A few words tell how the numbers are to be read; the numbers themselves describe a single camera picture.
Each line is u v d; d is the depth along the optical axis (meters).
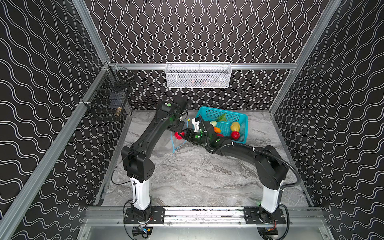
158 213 0.76
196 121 0.82
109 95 0.92
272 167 0.50
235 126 1.06
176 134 0.83
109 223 0.73
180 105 0.64
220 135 1.01
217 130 1.05
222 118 1.10
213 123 1.09
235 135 1.01
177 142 0.92
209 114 1.12
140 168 0.48
